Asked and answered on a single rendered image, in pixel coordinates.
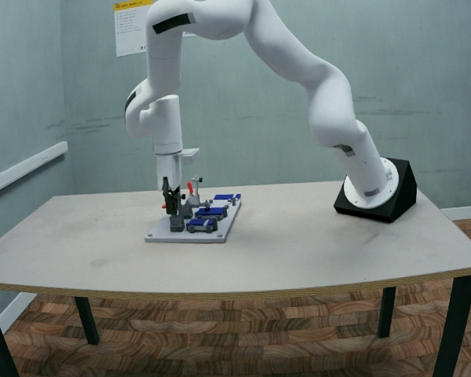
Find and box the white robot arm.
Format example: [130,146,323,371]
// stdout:
[125,0,399,209]

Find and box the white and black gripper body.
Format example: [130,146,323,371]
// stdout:
[155,153,182,192]

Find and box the blue plate with white stripe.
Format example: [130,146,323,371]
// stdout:
[214,194,241,200]

